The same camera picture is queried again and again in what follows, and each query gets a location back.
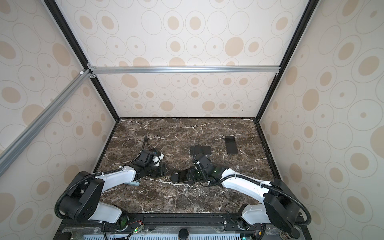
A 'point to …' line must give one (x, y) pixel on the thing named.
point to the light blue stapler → (133, 183)
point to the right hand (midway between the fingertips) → (186, 175)
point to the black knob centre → (183, 234)
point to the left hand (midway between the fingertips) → (173, 170)
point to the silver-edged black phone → (231, 145)
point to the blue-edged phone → (195, 149)
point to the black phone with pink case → (175, 177)
